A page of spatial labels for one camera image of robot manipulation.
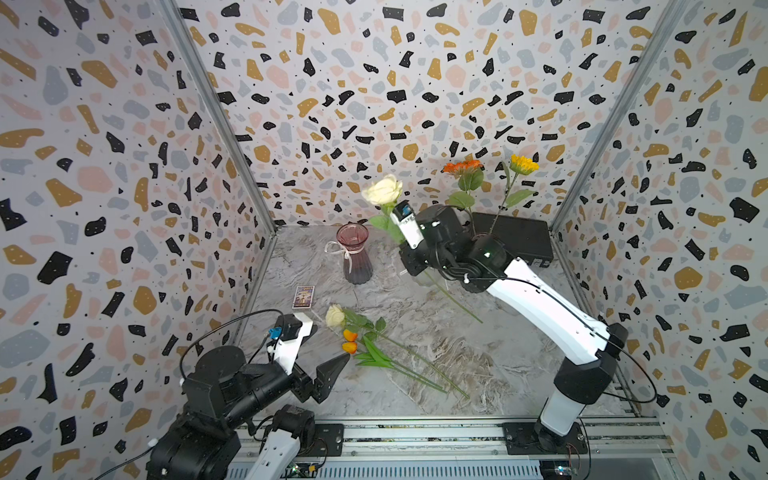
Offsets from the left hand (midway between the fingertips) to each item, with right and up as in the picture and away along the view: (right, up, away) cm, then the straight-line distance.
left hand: (332, 341), depth 55 cm
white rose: (-7, -3, +37) cm, 38 cm away
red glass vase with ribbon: (-3, +21, +40) cm, 45 cm away
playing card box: (-20, +2, +43) cm, 47 cm away
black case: (+64, +22, +66) cm, 95 cm away
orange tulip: (-3, -9, +35) cm, 36 cm away
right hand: (+13, +18, +14) cm, 27 cm away
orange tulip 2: (+4, -13, +31) cm, 34 cm away
